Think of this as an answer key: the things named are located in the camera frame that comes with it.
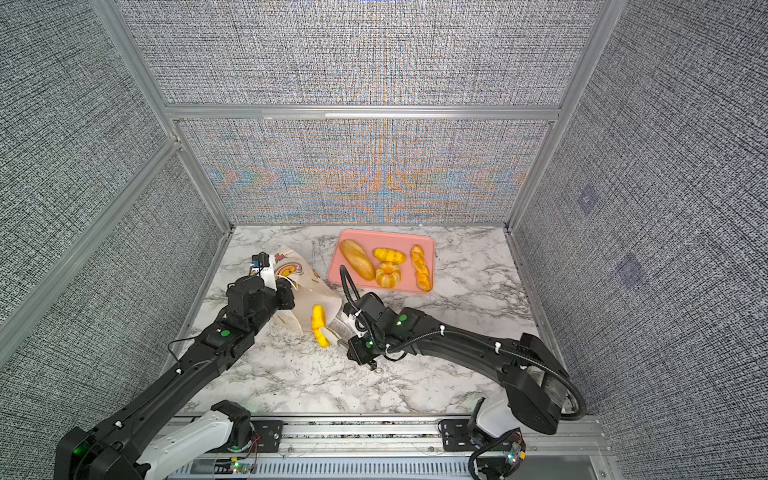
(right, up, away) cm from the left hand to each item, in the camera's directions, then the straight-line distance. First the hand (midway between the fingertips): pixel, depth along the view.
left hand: (292, 278), depth 80 cm
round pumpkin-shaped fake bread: (+26, -1, +21) cm, 33 cm away
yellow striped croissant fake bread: (+6, -12, +4) cm, 14 cm away
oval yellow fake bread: (+26, +6, +26) cm, 38 cm away
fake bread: (+15, +5, +26) cm, 30 cm away
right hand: (+16, -19, -3) cm, 25 cm away
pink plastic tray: (+21, +12, +39) cm, 45 cm away
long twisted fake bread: (+37, +2, +24) cm, 44 cm away
